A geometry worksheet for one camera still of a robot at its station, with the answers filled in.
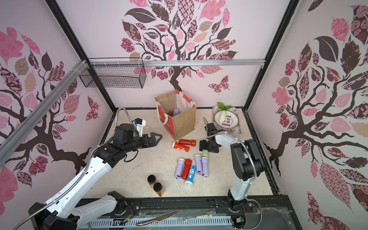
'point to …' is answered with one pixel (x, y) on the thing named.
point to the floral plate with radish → (226, 118)
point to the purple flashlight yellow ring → (179, 167)
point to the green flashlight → (205, 153)
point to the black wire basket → (116, 73)
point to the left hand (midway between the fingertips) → (156, 140)
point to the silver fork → (183, 219)
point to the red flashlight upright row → (188, 163)
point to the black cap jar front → (158, 188)
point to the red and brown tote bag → (182, 124)
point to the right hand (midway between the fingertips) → (205, 148)
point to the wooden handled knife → (159, 219)
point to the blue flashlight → (190, 176)
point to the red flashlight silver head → (176, 145)
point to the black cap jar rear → (151, 180)
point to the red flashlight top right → (192, 143)
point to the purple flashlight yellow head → (176, 111)
